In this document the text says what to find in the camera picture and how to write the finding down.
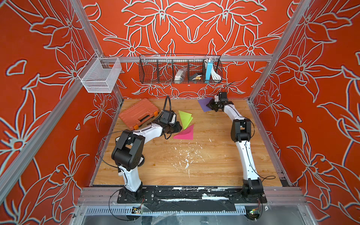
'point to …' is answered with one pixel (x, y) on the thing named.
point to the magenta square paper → (186, 134)
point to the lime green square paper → (186, 118)
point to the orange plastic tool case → (136, 115)
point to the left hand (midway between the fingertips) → (181, 126)
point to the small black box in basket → (193, 76)
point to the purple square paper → (203, 102)
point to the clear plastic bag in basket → (179, 75)
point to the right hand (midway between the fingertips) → (204, 102)
